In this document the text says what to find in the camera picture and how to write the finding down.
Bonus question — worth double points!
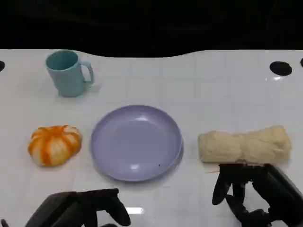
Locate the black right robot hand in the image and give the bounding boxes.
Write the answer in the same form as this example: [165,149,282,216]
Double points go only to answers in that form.
[212,163,303,227]

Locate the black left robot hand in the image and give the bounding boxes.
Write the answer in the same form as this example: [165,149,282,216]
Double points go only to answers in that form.
[25,188,132,227]

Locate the beige towel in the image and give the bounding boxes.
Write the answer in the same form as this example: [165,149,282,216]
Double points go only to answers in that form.
[198,125,292,164]

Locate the orange and white bread roll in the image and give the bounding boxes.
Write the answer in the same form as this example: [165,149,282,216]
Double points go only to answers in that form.
[27,124,83,167]

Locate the lilac plate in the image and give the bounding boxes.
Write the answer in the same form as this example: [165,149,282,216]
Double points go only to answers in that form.
[89,105,184,183]

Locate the pale green mug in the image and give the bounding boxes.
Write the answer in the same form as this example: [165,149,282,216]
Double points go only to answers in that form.
[45,50,95,97]

